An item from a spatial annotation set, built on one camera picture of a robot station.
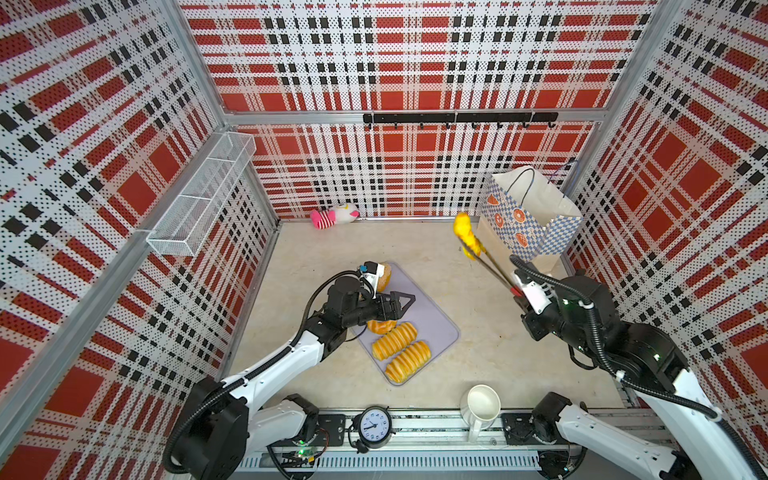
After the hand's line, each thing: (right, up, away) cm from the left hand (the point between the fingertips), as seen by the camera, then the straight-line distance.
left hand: (405, 303), depth 78 cm
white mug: (+20, -27, -1) cm, 33 cm away
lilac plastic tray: (+9, -10, +16) cm, 21 cm away
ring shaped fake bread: (-7, -10, +12) cm, 17 cm away
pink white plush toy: (-30, +26, +37) cm, 55 cm away
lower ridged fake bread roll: (+2, -16, +4) cm, 17 cm away
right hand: (+26, +3, -14) cm, 30 cm away
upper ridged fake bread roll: (-1, -11, +9) cm, 14 cm away
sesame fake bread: (-7, +4, +21) cm, 22 cm away
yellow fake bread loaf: (+14, +19, -6) cm, 24 cm away
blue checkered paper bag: (+36, +25, +9) cm, 45 cm away
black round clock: (-9, -30, -6) cm, 32 cm away
